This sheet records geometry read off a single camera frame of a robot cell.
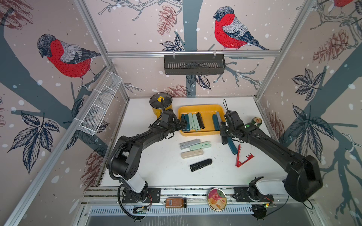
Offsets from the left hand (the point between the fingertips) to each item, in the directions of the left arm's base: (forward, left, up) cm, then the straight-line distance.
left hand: (185, 121), depth 92 cm
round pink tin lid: (-43, -16, -8) cm, 47 cm away
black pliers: (-13, -24, -1) cm, 28 cm away
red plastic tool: (-24, -33, -9) cm, 42 cm away
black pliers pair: (+7, -12, -9) cm, 16 cm away
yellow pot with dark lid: (+21, +23, -5) cm, 32 cm away
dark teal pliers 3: (-13, -31, -10) cm, 35 cm away
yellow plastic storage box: (+17, -18, -11) cm, 27 cm away
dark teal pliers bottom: (+8, -2, -9) cm, 12 cm away
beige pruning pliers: (-19, -4, -9) cm, 21 cm away
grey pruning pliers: (-11, -3, -10) cm, 15 cm away
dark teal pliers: (+11, +1, -10) cm, 15 cm away
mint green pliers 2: (-13, -12, -9) cm, 20 cm away
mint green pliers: (+7, -4, -9) cm, 12 cm away
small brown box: (-44, +4, -7) cm, 45 cm away
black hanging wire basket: (+42, -5, +16) cm, 45 cm away
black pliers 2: (-26, -6, -10) cm, 28 cm away
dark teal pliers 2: (+5, -23, -10) cm, 26 cm away
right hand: (-6, -24, +2) cm, 24 cm away
